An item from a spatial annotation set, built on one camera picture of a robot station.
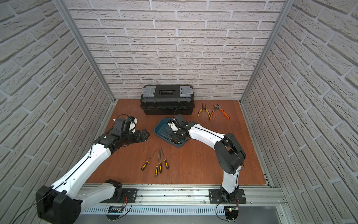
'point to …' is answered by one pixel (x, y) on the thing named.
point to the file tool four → (165, 160)
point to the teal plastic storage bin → (162, 128)
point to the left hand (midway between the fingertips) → (145, 132)
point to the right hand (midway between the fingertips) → (177, 136)
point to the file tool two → (156, 167)
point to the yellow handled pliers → (204, 108)
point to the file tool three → (160, 164)
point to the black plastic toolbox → (165, 100)
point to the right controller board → (231, 212)
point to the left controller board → (114, 212)
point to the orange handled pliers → (218, 107)
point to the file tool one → (142, 168)
